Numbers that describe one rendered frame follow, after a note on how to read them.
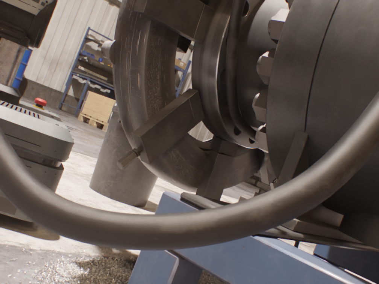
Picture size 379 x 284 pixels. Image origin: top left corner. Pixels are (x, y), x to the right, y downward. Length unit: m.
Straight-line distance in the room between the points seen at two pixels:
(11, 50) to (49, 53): 8.88
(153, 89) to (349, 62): 0.41
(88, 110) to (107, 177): 6.48
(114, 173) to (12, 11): 0.88
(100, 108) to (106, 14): 3.12
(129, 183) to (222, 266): 1.34
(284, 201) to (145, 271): 0.43
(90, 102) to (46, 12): 7.15
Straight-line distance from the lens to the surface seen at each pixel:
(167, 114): 1.02
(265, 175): 1.44
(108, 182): 2.02
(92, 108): 8.42
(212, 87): 1.05
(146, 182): 2.04
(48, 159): 1.16
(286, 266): 0.66
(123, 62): 1.00
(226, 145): 1.21
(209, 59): 1.04
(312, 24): 0.86
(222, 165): 1.23
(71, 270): 1.04
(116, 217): 0.39
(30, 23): 1.38
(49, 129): 1.15
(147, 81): 0.99
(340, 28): 0.84
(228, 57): 0.96
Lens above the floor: 0.34
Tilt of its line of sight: 1 degrees down
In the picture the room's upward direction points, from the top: 21 degrees clockwise
